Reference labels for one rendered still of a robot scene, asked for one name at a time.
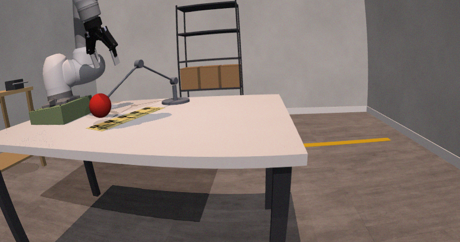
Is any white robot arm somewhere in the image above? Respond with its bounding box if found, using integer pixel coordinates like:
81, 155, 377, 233
42, 0, 105, 109

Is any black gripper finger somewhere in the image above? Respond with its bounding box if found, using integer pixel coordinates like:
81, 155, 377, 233
93, 26, 120, 66
85, 32, 100, 69

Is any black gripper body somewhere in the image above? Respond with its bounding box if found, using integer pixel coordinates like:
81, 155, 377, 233
84, 17, 103, 41

